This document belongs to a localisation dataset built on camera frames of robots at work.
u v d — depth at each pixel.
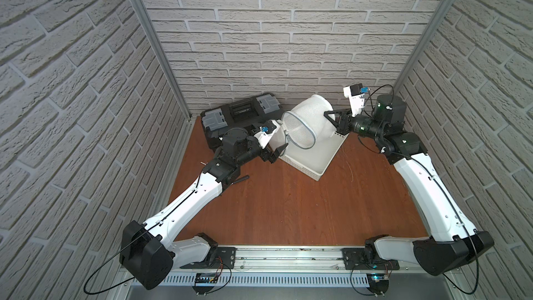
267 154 0.64
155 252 0.37
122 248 0.41
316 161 0.97
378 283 0.70
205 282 0.71
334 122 0.64
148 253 0.38
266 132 0.59
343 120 0.61
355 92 0.56
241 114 0.98
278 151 0.63
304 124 0.62
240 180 0.94
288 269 0.72
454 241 0.38
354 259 0.74
